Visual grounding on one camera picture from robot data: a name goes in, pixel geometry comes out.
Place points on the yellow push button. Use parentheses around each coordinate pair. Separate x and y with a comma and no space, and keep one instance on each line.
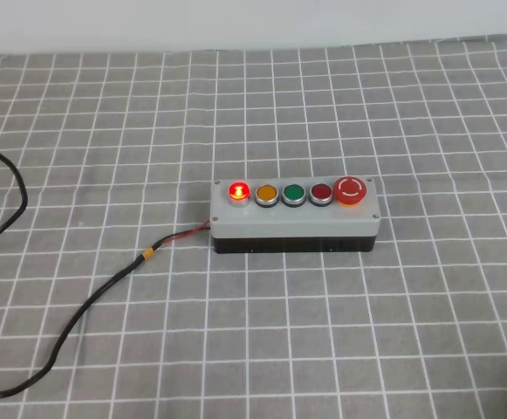
(266,196)

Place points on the green push button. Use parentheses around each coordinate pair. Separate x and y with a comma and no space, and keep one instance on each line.
(293,195)

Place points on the dark red push button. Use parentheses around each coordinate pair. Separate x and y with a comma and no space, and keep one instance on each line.
(321,195)

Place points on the red emergency stop button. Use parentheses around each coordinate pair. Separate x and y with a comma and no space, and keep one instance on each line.
(349,190)

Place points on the lit red indicator light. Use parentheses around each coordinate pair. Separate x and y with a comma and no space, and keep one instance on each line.
(239,193)

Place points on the grey button switch box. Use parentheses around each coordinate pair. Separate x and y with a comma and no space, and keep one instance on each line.
(308,228)

